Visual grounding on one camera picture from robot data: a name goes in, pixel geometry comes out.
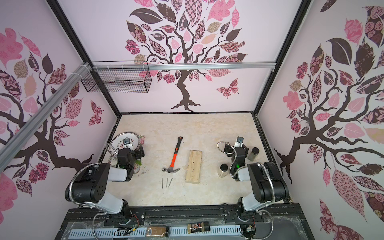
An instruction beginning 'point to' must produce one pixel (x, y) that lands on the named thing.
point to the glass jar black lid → (223, 170)
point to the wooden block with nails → (194, 167)
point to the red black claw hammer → (171, 169)
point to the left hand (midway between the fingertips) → (135, 148)
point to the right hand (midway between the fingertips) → (237, 142)
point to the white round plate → (117, 142)
